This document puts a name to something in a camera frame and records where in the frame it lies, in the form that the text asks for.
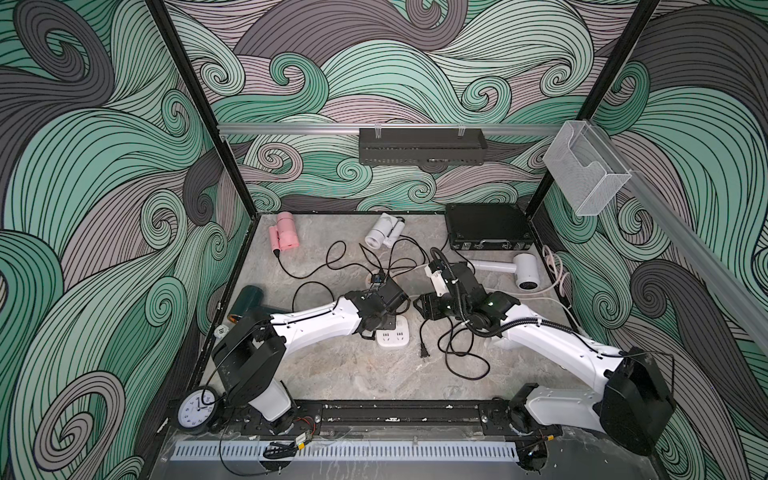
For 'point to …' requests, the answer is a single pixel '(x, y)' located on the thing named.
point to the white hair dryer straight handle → (525, 267)
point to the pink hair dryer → (283, 236)
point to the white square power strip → (397, 337)
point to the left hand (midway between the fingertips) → (387, 315)
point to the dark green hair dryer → (250, 297)
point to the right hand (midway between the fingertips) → (419, 303)
